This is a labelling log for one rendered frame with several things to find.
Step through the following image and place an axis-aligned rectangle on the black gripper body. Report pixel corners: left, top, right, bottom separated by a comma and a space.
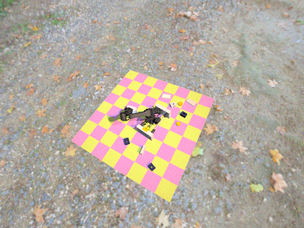
151, 115, 161, 123

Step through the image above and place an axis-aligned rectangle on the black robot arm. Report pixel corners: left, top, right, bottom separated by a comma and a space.
120, 107, 161, 123

